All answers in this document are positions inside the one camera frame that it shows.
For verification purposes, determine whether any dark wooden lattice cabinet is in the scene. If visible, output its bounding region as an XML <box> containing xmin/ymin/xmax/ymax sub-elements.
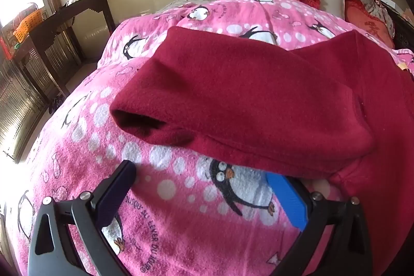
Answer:
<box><xmin>0</xmin><ymin>46</ymin><xmax>65</xmax><ymax>163</ymax></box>

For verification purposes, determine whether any pink penguin print blanket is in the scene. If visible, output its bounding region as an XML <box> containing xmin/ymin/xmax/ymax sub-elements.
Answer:
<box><xmin>6</xmin><ymin>0</ymin><xmax>414</xmax><ymax>276</ymax></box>

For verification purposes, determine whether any dark carved headboard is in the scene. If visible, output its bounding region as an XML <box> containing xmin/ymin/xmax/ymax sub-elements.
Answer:
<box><xmin>385</xmin><ymin>1</ymin><xmax>414</xmax><ymax>52</ymax></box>

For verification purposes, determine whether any dark wooden table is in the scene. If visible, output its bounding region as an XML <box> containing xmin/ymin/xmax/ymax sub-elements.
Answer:
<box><xmin>19</xmin><ymin>0</ymin><xmax>117</xmax><ymax>99</ymax></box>

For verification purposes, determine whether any orange plastic basket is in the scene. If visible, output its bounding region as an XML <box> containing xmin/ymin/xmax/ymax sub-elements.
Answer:
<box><xmin>13</xmin><ymin>9</ymin><xmax>44</xmax><ymax>43</ymax></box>

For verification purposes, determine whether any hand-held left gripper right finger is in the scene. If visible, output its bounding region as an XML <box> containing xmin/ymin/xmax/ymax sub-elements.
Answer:
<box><xmin>267</xmin><ymin>173</ymin><xmax>374</xmax><ymax>276</ymax></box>

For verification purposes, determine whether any dark red fleece sweater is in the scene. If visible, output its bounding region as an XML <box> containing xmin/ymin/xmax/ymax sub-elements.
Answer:
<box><xmin>110</xmin><ymin>25</ymin><xmax>414</xmax><ymax>276</ymax></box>

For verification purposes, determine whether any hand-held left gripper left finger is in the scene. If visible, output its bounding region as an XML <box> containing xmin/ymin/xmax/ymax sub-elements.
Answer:
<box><xmin>27</xmin><ymin>160</ymin><xmax>137</xmax><ymax>276</ymax></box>

